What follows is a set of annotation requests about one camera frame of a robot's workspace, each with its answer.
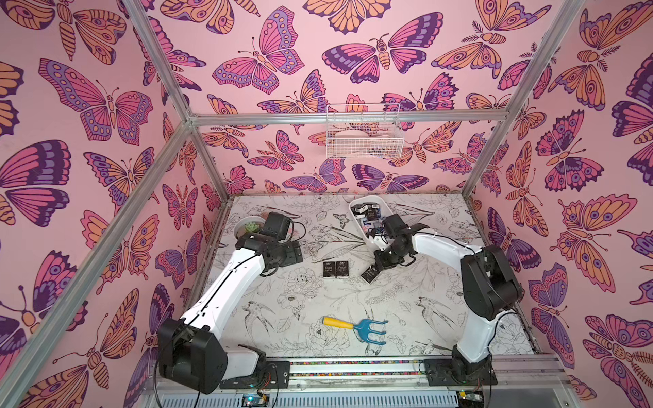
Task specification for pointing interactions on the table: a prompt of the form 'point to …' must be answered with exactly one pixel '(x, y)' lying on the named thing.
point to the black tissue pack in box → (373, 208)
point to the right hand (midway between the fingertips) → (372, 267)
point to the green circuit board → (255, 400)
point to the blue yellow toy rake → (362, 328)
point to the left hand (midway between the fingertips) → (290, 255)
